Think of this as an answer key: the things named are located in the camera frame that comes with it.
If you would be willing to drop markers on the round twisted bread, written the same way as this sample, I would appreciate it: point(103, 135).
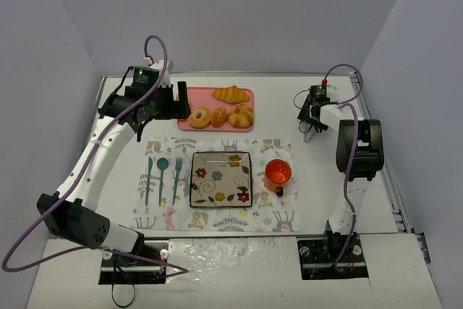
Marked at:
point(241, 116)

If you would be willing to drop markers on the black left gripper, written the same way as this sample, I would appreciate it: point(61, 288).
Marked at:
point(181, 100)

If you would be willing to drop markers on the teal plastic fork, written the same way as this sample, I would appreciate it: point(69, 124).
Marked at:
point(177, 170)

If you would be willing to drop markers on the orange mug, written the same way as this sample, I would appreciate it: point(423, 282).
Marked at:
point(277, 175)

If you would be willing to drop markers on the teal plastic spoon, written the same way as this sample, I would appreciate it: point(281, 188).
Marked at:
point(162, 165)

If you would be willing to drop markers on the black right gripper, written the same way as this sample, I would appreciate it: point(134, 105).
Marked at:
point(308, 121)

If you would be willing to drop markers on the sugared ring donut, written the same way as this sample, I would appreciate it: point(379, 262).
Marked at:
point(200, 118)

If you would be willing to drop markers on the aluminium table rail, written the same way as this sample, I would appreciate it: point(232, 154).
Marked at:
point(395, 199)

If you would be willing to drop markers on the long croissant bread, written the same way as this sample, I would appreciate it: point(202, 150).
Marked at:
point(231, 95)

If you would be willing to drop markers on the teal plastic knife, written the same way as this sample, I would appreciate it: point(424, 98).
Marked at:
point(148, 177)

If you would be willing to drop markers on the sesame bread roll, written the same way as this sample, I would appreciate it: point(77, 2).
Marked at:
point(218, 116)

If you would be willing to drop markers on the square floral ceramic plate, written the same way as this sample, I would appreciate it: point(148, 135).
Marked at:
point(221, 180)

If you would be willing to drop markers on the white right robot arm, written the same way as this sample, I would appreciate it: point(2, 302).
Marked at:
point(359, 151)

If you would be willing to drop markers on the floral patterned placemat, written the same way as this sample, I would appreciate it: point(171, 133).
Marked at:
point(268, 213)

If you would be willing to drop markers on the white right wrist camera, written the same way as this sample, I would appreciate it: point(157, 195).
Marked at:
point(332, 93)

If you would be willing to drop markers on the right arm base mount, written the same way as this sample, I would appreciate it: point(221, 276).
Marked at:
point(325, 257)

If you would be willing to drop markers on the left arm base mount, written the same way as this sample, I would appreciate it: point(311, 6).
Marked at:
point(115, 269)

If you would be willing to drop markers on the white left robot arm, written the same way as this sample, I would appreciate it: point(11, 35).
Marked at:
point(70, 213)

